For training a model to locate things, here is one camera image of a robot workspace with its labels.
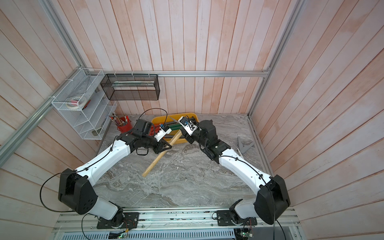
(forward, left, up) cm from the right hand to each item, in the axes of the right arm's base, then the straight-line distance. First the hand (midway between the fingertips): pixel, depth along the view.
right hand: (184, 124), depth 77 cm
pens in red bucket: (+19, +47, -20) cm, 54 cm away
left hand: (-8, +8, -10) cm, 16 cm away
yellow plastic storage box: (+25, +12, -24) cm, 36 cm away
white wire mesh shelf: (+2, +50, 0) cm, 50 cm away
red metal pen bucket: (+11, +42, -18) cm, 47 cm away
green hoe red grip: (-6, +14, +3) cm, 16 cm away
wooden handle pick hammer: (-20, +20, -17) cm, 34 cm away
